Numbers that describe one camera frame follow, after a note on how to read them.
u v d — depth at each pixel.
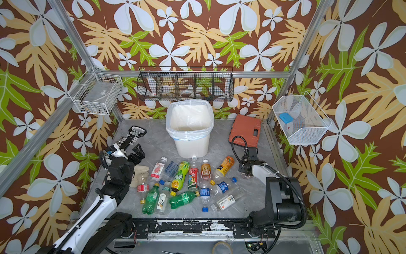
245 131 1.08
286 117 0.86
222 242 0.72
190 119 0.99
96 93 0.85
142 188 0.82
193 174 0.86
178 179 0.84
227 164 0.91
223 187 0.82
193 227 0.75
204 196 0.80
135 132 1.11
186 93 0.99
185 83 0.96
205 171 0.88
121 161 0.61
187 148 0.90
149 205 0.77
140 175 0.86
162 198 0.78
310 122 0.80
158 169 0.90
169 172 0.88
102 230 0.57
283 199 0.44
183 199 0.78
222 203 0.78
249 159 0.73
